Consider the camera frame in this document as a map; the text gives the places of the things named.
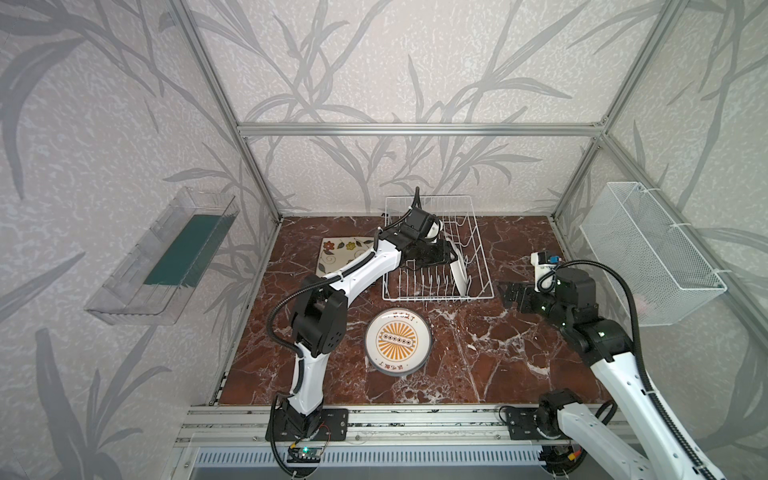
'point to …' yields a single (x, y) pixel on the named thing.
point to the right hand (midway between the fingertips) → (514, 275)
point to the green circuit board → (305, 455)
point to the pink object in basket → (641, 305)
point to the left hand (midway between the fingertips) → (457, 251)
